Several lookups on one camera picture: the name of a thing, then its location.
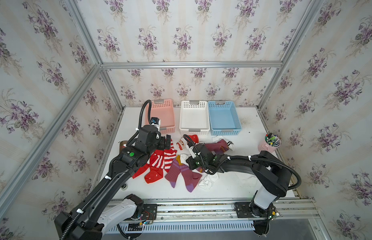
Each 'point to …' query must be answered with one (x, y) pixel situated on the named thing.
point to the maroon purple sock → (219, 147)
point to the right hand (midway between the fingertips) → (188, 161)
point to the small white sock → (183, 157)
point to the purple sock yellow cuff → (190, 176)
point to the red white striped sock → (163, 158)
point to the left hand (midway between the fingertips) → (162, 135)
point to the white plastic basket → (194, 117)
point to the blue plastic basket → (223, 119)
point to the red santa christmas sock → (182, 144)
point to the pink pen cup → (270, 143)
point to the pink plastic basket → (162, 109)
